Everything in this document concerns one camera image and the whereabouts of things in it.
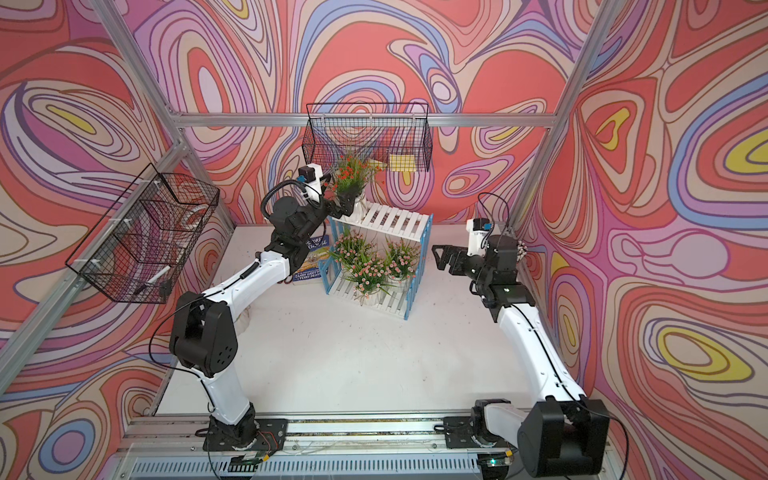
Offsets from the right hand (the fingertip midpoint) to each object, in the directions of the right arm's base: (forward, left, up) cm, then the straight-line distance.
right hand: (446, 255), depth 79 cm
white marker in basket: (-7, +75, +3) cm, 75 cm away
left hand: (+14, +26, +15) cm, 33 cm away
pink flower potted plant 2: (+5, +12, -8) cm, 15 cm away
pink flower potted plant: (+10, +27, -7) cm, 30 cm away
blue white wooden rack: (+7, +20, -7) cm, 22 cm away
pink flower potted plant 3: (-1, +22, -8) cm, 23 cm away
